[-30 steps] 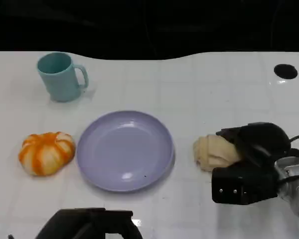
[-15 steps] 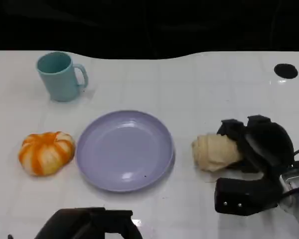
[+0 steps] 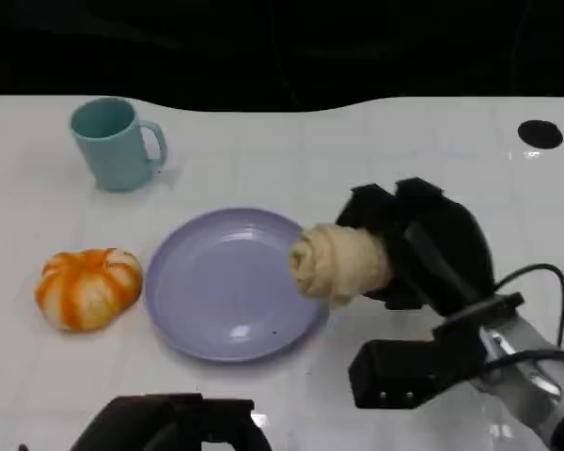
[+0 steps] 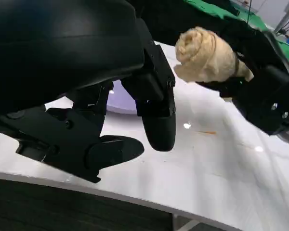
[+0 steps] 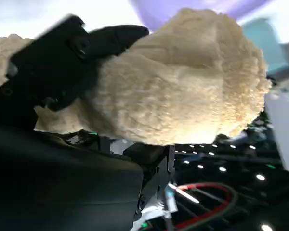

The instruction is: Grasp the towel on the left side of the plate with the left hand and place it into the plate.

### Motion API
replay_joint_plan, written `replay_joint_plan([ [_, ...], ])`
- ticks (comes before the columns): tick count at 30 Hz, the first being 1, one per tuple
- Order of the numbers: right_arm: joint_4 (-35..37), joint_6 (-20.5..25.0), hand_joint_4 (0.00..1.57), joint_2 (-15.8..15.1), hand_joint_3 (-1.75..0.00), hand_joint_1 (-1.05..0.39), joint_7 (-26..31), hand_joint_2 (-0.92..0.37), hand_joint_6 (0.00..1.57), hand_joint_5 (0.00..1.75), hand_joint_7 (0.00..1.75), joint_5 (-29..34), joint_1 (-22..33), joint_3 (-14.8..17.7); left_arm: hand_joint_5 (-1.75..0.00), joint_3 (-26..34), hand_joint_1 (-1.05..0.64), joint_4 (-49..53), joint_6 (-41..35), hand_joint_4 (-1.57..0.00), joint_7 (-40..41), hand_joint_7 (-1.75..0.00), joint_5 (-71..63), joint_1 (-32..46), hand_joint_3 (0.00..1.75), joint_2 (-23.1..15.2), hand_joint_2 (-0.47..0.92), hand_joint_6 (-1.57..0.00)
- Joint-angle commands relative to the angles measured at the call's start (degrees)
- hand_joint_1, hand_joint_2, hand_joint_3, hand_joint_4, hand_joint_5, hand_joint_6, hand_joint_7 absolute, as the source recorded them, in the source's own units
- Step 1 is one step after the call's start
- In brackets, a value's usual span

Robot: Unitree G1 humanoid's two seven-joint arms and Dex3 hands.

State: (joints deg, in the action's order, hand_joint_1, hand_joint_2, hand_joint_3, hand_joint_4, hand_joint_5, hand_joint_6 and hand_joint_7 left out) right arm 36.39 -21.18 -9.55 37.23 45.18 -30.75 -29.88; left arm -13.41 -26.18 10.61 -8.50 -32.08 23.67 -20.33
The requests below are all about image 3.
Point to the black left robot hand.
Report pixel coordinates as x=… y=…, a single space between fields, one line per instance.
x=160 y=423

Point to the beige towel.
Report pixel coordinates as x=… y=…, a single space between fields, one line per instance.
x=338 y=265

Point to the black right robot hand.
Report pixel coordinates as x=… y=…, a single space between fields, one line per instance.
x=442 y=235

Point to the lilac plate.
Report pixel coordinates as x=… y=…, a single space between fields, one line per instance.
x=221 y=291

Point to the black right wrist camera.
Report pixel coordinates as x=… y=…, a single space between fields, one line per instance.
x=395 y=371

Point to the pale green mug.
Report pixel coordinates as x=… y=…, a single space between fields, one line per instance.
x=115 y=157

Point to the orange and white bread roll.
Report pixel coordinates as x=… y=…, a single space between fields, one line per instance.
x=87 y=291

